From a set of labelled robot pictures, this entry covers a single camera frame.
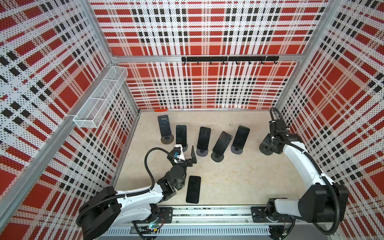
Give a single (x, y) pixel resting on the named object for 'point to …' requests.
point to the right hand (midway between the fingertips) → (271, 144)
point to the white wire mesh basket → (93, 112)
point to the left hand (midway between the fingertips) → (185, 149)
